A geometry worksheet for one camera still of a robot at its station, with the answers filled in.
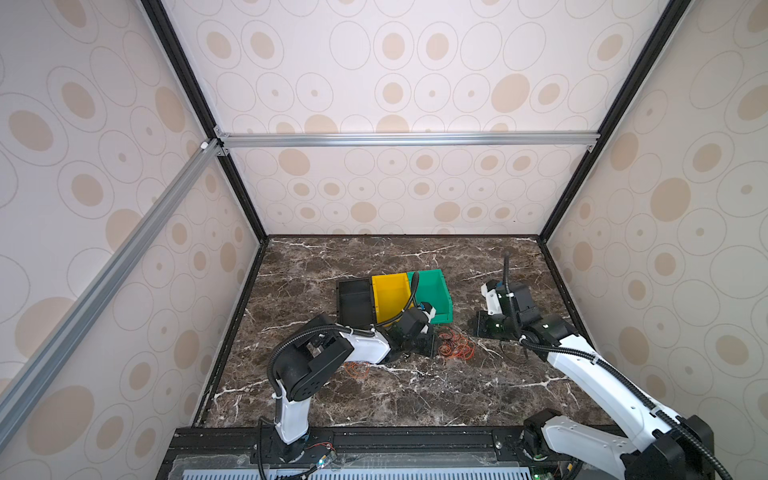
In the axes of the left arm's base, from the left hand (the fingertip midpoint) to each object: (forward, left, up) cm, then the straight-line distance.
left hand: (449, 342), depth 87 cm
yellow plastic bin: (+20, +17, -5) cm, 27 cm away
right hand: (+2, -4, +9) cm, 10 cm away
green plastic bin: (+22, +3, -5) cm, 23 cm away
